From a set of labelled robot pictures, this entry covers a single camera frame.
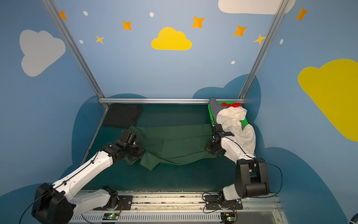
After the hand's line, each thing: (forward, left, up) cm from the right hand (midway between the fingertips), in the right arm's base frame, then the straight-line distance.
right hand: (210, 149), depth 89 cm
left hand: (-6, +38, +7) cm, 39 cm away
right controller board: (-35, -7, -7) cm, 36 cm away
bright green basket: (+23, -26, +2) cm, 35 cm away
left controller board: (-38, +54, -6) cm, 66 cm away
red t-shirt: (+40, -22, +3) cm, 45 cm away
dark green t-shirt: (+5, +25, -5) cm, 26 cm away
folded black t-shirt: (+31, +69, -5) cm, 76 cm away
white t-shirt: (+29, -18, -1) cm, 34 cm away
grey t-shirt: (+36, -7, +2) cm, 37 cm away
